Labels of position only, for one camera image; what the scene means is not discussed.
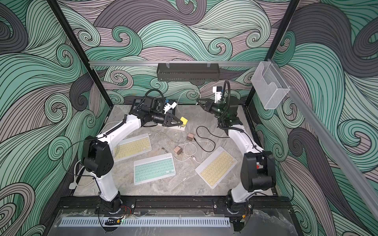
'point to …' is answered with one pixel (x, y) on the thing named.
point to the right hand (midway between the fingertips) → (198, 100)
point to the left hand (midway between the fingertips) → (181, 122)
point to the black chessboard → (137, 103)
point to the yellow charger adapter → (184, 121)
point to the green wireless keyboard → (153, 169)
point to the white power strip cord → (73, 185)
